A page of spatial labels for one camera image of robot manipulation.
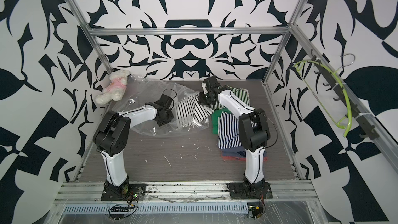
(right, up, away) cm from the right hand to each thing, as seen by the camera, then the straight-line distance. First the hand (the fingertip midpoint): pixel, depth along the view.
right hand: (200, 97), depth 95 cm
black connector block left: (-38, -51, -22) cm, 68 cm away
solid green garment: (+9, -10, -3) cm, 13 cm away
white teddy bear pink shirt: (-56, +5, +9) cm, 56 cm away
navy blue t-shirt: (+21, -28, -12) cm, 37 cm away
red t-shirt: (+20, -32, -12) cm, 40 cm away
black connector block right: (+25, -51, -24) cm, 62 cm away
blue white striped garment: (+16, -19, -8) cm, 25 cm away
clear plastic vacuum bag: (-40, +5, +10) cm, 41 cm away
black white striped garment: (-5, -6, +2) cm, 8 cm away
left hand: (-19, -12, +5) cm, 23 cm away
